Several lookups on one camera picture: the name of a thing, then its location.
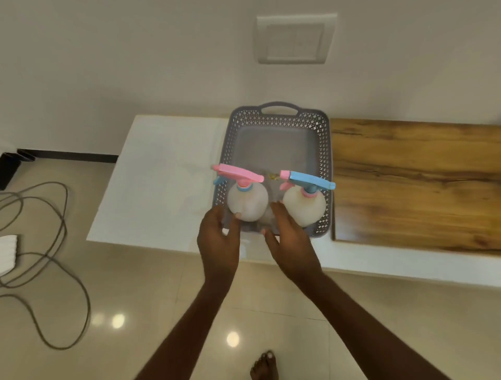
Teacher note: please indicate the person's left hand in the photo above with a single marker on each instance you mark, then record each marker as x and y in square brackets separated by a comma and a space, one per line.
[217, 250]

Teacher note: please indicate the person's right hand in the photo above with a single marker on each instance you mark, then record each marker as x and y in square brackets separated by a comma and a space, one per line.
[293, 254]

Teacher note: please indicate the grey plastic basket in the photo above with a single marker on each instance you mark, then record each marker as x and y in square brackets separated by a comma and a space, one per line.
[274, 145]

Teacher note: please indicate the wooden cabinet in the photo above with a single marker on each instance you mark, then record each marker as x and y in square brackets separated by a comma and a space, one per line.
[411, 188]

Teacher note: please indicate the person's right forearm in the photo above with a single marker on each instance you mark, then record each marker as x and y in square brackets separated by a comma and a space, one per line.
[364, 332]

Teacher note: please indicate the person's left forearm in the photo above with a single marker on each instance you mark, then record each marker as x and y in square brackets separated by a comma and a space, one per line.
[184, 340]

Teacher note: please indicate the person's left foot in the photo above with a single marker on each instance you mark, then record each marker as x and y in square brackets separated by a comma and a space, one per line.
[265, 368]

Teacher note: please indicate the black baseboard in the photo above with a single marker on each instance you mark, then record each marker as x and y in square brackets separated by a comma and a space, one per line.
[70, 156]

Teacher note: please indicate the white power strip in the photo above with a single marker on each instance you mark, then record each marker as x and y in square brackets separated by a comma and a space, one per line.
[7, 254]

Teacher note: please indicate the black stand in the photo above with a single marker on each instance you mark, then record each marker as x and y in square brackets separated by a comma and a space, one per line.
[8, 168]

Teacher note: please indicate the white wall switch plate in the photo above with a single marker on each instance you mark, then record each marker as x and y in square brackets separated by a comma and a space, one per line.
[293, 39]

